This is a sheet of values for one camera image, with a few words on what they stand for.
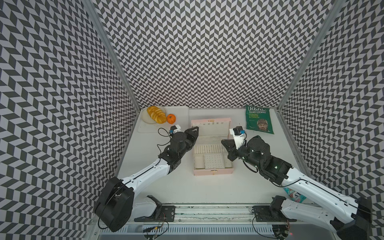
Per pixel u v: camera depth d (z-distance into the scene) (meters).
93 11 0.73
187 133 0.71
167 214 0.73
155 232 0.68
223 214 0.75
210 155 0.86
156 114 1.09
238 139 0.60
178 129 0.75
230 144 0.63
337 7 0.68
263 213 0.73
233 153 0.61
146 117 1.14
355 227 0.37
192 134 0.71
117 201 0.42
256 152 0.50
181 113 1.20
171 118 1.08
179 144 0.60
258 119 1.08
